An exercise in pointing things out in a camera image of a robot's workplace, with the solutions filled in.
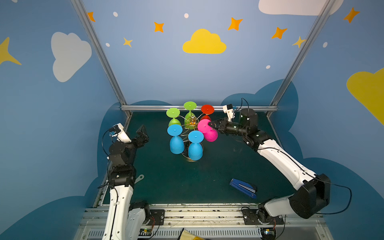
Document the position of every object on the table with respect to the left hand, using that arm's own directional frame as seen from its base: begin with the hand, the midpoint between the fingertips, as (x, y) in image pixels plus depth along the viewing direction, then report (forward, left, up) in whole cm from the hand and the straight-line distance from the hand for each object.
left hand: (134, 128), depth 70 cm
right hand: (+3, -36, +1) cm, 36 cm away
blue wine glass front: (-5, -29, -10) cm, 31 cm away
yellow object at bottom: (-39, -25, -31) cm, 56 cm away
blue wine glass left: (-1, -19, -11) cm, 22 cm away
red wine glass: (+16, -36, -2) cm, 39 cm away
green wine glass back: (+8, -26, -2) cm, 28 cm away
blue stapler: (-17, -57, -30) cm, 66 cm away
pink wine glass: (+4, -37, -9) cm, 39 cm away
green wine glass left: (+13, -17, -3) cm, 22 cm away
